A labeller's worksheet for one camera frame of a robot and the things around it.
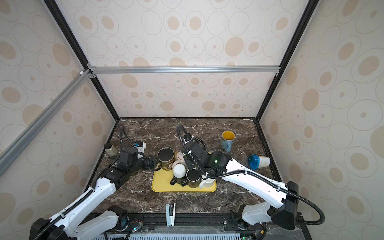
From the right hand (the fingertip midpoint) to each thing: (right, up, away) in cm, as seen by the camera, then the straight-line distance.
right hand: (190, 154), depth 72 cm
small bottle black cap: (-51, 0, +20) cm, 54 cm away
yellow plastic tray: (-18, -17, +15) cm, 29 cm away
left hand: (-19, -3, +8) cm, 21 cm away
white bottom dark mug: (-6, -11, +9) cm, 16 cm away
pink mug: (-6, -5, +12) cm, 15 cm away
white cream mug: (+9, -17, +8) cm, 21 cm away
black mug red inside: (+1, -14, +8) cm, 16 cm away
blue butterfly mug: (+24, +7, +25) cm, 35 cm away
